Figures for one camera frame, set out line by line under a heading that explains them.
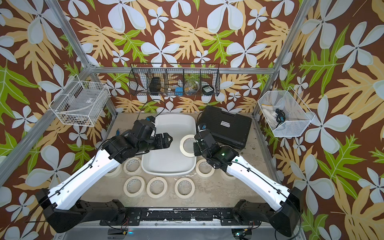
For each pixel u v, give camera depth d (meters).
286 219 0.37
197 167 0.87
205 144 0.53
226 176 0.86
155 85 1.00
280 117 0.81
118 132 1.08
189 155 0.73
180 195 0.78
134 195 0.78
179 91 0.95
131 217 0.74
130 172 0.86
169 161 0.92
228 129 1.04
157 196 0.79
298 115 0.76
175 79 0.97
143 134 0.51
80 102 0.79
